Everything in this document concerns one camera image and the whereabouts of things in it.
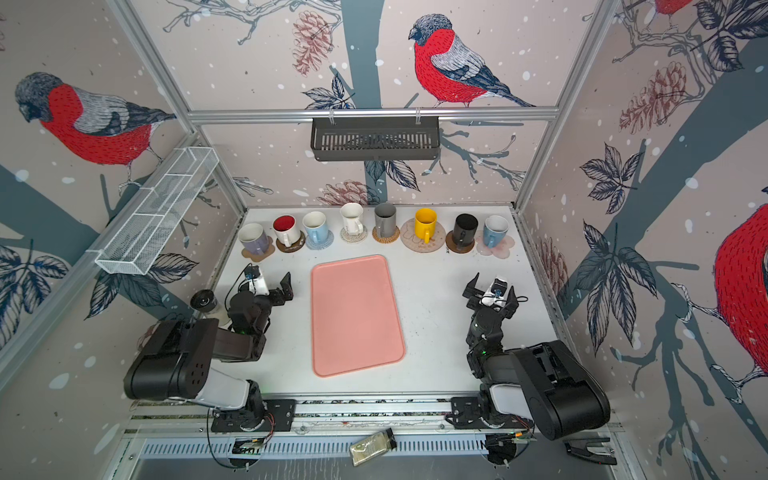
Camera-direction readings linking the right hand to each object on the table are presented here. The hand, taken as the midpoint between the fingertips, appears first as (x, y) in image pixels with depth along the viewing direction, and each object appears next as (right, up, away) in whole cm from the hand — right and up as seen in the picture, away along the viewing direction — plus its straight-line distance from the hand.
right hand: (492, 284), depth 83 cm
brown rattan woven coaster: (-31, +12, +28) cm, 43 cm away
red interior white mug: (-66, +16, +22) cm, 72 cm away
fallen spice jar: (-33, -34, -17) cm, 50 cm away
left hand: (-65, +2, +6) cm, 65 cm away
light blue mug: (-55, +17, +20) cm, 61 cm away
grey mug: (-31, +19, +21) cm, 42 cm away
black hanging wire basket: (-35, +49, +23) cm, 64 cm away
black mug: (-3, +16, +18) cm, 24 cm away
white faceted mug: (-43, +20, +21) cm, 52 cm away
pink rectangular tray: (-40, -11, +10) cm, 43 cm away
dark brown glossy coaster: (-65, +9, +24) cm, 70 cm away
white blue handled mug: (+8, +16, +19) cm, 26 cm away
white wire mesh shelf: (-91, +13, -10) cm, 92 cm away
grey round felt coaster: (-54, +10, +25) cm, 60 cm away
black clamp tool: (+16, -36, -15) cm, 42 cm away
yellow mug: (-16, +18, +23) cm, 33 cm away
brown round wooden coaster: (-6, +9, +21) cm, 24 cm away
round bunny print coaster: (-20, +10, +28) cm, 35 cm away
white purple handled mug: (-77, +13, +20) cm, 81 cm away
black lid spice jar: (-82, -5, 0) cm, 82 cm away
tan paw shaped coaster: (-75, +6, +21) cm, 78 cm away
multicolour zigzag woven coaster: (-44, +13, +28) cm, 53 cm away
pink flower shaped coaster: (+12, +8, +24) cm, 28 cm away
